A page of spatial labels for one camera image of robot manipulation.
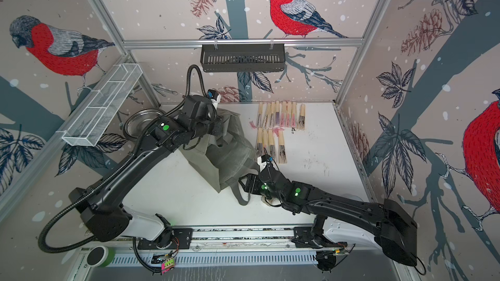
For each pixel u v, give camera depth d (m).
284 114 1.15
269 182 0.55
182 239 0.73
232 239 0.75
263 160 0.71
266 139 1.04
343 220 0.49
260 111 1.18
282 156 0.95
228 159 0.92
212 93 0.61
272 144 1.01
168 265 0.66
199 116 0.52
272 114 1.15
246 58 1.05
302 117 1.14
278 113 1.17
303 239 0.73
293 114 1.15
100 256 0.66
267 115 1.14
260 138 1.04
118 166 0.41
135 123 0.89
